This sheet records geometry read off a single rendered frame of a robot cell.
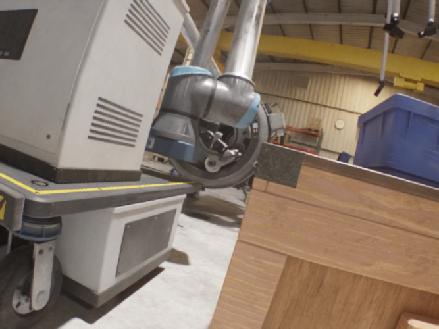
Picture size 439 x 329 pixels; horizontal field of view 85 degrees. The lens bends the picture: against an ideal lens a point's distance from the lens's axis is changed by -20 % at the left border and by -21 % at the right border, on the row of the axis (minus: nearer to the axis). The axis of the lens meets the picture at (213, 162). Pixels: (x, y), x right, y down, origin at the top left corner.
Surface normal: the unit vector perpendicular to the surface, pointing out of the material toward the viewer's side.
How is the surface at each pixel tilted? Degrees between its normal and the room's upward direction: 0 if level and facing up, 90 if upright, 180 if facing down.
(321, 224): 90
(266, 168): 90
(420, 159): 90
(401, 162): 90
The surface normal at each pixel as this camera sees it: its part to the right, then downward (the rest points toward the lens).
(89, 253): -0.22, -0.04
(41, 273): 0.94, 0.25
